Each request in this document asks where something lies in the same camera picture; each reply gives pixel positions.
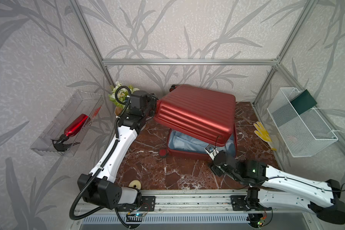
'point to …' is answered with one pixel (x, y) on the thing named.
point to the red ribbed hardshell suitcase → (195, 118)
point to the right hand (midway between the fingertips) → (211, 157)
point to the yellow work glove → (262, 132)
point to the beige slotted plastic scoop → (239, 112)
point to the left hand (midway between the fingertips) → (156, 95)
